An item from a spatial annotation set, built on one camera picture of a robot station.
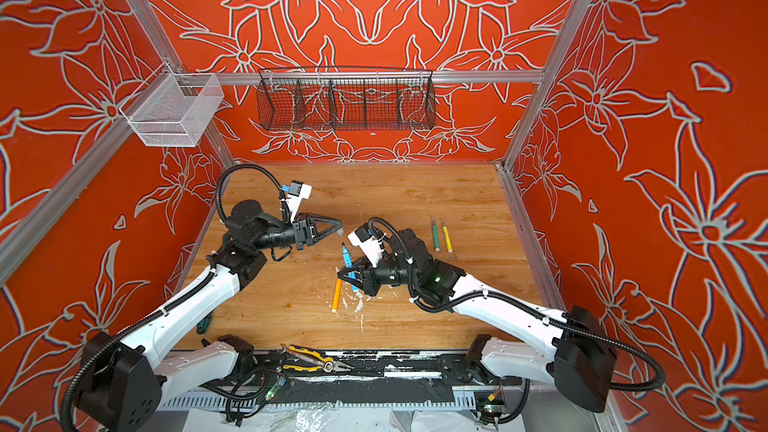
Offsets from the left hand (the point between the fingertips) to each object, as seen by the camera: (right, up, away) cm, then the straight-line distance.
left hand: (338, 226), depth 65 cm
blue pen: (+2, -9, 0) cm, 9 cm away
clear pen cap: (0, -1, 0) cm, 1 cm away
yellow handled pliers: (-4, -36, +7) cm, 36 cm away
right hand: (0, -11, +1) cm, 11 cm away
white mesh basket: (-57, +34, +27) cm, 71 cm away
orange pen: (-3, -23, +20) cm, 30 cm away
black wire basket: (-2, +40, +33) cm, 52 cm away
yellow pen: (+31, -8, +30) cm, 44 cm away
